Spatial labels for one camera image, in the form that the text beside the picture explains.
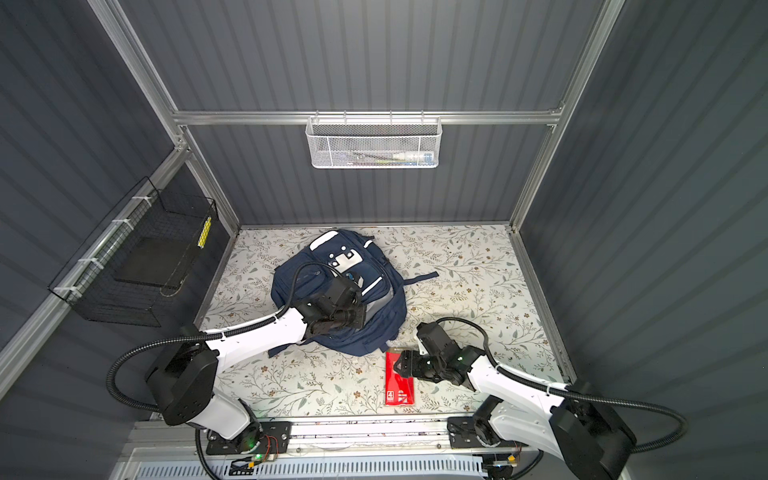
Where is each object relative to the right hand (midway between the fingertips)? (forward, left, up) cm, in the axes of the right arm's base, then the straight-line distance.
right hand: (406, 371), depth 82 cm
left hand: (+15, +11, +7) cm, 20 cm away
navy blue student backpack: (+34, +16, +10) cm, 39 cm away
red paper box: (-5, +2, -1) cm, 5 cm away
